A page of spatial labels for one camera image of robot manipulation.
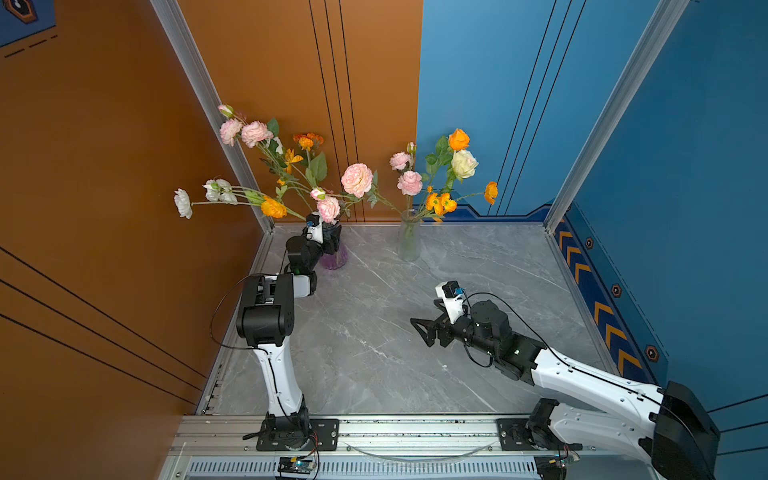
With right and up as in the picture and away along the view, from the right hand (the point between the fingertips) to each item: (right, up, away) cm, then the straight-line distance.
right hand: (421, 313), depth 75 cm
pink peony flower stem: (-2, +36, +12) cm, 38 cm away
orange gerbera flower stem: (-30, +42, +14) cm, 53 cm away
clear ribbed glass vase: (-2, +21, +27) cm, 34 cm away
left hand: (-28, +26, +22) cm, 44 cm away
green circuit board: (-30, -36, -4) cm, 47 cm away
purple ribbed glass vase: (-27, +12, +27) cm, 40 cm away
